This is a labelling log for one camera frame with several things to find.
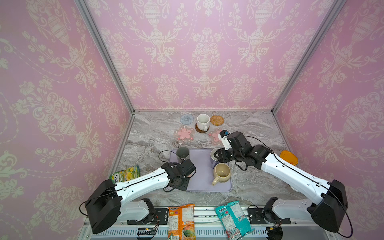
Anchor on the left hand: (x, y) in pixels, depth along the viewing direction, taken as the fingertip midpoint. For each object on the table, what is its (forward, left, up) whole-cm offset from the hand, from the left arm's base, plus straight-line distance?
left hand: (183, 186), depth 80 cm
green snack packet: (+6, +34, -2) cm, 34 cm away
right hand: (+13, -18, +13) cm, 26 cm away
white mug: (+45, -11, +3) cm, 47 cm away
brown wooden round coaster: (+39, -9, -2) cm, 40 cm away
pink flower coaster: (+37, +2, -3) cm, 37 cm away
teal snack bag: (-15, -26, -1) cm, 30 cm away
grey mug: (+17, +1, +6) cm, 18 cm away
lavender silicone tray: (+6, -11, -6) cm, 14 cm away
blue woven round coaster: (+52, +1, -4) cm, 52 cm away
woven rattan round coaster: (+52, -22, -4) cm, 56 cm away
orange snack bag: (-16, 0, -1) cm, 16 cm away
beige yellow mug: (+9, -22, -2) cm, 24 cm away
